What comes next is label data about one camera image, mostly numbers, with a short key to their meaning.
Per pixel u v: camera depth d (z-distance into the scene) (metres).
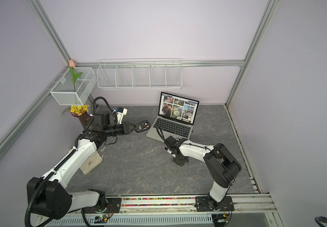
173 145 0.72
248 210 0.73
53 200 0.40
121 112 0.71
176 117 1.08
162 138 0.78
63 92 0.79
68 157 0.47
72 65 0.89
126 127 0.69
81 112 0.87
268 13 0.72
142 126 0.78
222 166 0.46
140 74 0.98
